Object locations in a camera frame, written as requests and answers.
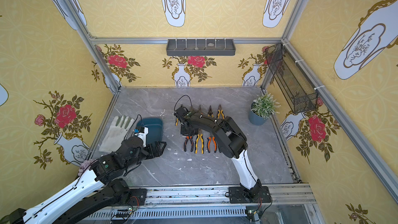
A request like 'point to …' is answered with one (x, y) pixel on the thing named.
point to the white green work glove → (116, 133)
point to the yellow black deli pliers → (200, 135)
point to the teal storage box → (155, 126)
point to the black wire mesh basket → (300, 95)
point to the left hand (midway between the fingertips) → (162, 145)
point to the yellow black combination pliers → (220, 110)
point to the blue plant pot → (255, 118)
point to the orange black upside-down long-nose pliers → (187, 138)
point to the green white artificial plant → (265, 106)
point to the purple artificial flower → (84, 165)
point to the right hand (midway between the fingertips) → (187, 135)
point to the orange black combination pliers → (209, 143)
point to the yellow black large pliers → (176, 122)
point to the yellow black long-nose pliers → (210, 112)
